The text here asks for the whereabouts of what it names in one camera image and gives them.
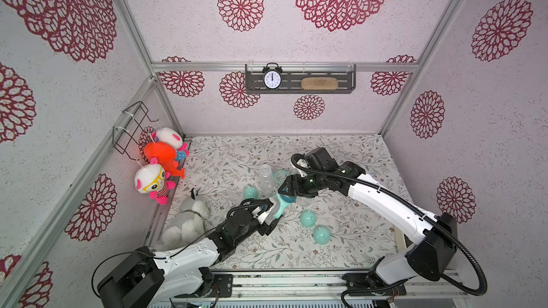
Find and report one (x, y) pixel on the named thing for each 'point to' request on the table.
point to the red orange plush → (165, 155)
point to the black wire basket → (133, 122)
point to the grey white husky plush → (191, 225)
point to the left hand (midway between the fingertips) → (272, 207)
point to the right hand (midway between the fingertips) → (283, 191)
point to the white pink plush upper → (167, 135)
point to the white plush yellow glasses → (152, 178)
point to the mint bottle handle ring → (284, 201)
